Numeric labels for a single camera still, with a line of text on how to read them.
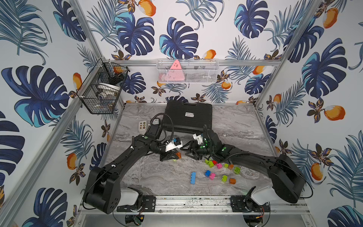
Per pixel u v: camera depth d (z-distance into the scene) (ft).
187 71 3.04
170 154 2.33
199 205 2.47
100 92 2.74
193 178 2.68
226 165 2.88
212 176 2.68
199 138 2.54
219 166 2.82
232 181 2.69
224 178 2.68
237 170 2.81
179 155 2.55
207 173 2.75
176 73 2.96
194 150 2.31
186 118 3.37
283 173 1.39
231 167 2.81
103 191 1.34
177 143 2.24
